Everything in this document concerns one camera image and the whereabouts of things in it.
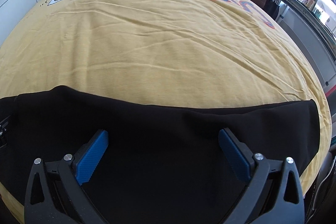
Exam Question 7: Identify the yellow cartoon bed cover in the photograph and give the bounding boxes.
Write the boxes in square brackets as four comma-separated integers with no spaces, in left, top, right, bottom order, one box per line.
[1,0,332,223]

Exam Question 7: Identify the black bag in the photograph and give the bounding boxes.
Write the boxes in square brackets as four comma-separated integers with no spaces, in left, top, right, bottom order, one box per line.
[263,0,281,20]

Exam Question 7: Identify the long window desk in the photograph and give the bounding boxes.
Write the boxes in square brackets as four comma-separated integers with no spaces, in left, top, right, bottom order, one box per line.
[276,0,335,93]

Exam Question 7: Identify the black pants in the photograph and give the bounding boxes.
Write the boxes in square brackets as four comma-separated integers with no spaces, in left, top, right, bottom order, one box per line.
[1,86,320,223]

